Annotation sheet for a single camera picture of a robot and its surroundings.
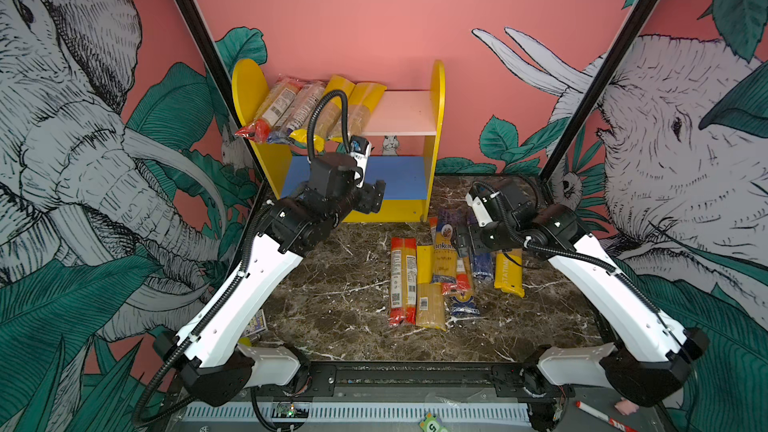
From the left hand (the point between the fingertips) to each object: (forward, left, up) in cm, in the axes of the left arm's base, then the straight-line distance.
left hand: (365, 175), depth 64 cm
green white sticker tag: (-43, -14, -38) cm, 59 cm away
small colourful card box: (-19, +32, -39) cm, 54 cm away
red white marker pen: (-44, -54, -38) cm, 80 cm away
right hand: (-9, -23, -12) cm, 27 cm away
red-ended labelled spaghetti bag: (-9, -28, -36) cm, 46 cm away
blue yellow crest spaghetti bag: (-17, -26, -38) cm, 49 cm away
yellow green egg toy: (-23, +34, -40) cm, 57 cm away
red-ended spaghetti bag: (-9, -9, -37) cm, 39 cm away
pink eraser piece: (-42, -61, -39) cm, 84 cm away
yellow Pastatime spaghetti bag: (-7, -42, -37) cm, 57 cm away
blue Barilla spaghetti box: (-5, -34, -36) cm, 50 cm away
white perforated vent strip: (-41, -19, -40) cm, 60 cm away
